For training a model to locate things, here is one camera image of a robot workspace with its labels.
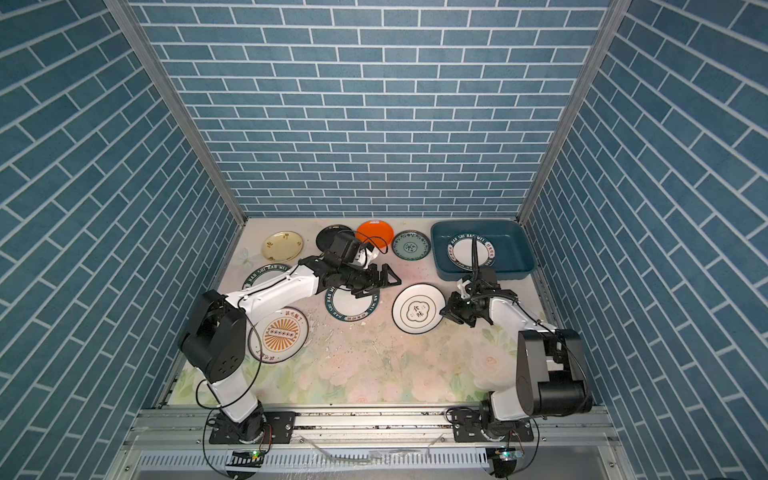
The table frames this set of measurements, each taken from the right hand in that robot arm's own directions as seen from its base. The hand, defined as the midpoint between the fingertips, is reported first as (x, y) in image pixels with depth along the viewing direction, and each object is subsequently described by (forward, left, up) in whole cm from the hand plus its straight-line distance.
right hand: (440, 308), depth 90 cm
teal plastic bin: (+31, -25, -5) cm, 40 cm away
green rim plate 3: (+27, -8, -5) cm, 28 cm away
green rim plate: (+11, +61, -3) cm, 62 cm away
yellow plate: (+24, +59, -4) cm, 64 cm away
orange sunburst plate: (-11, +48, -4) cm, 49 cm away
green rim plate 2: (+2, +31, -4) cm, 32 cm away
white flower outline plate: (+1, +7, -4) cm, 8 cm away
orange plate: (+33, +24, -3) cm, 41 cm away
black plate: (+30, +44, -4) cm, 53 cm away
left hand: (+1, +15, +10) cm, 17 cm away
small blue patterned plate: (+28, +10, -4) cm, 30 cm away
